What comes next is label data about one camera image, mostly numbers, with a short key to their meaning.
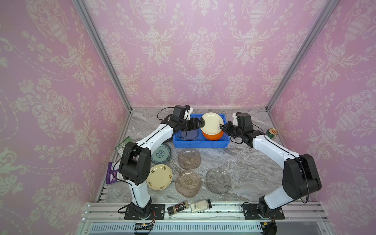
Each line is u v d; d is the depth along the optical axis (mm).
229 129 795
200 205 735
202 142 1029
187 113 838
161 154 945
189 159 925
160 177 859
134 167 481
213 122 901
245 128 686
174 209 728
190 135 1038
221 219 738
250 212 730
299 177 441
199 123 865
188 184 834
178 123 713
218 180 852
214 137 1001
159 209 747
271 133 922
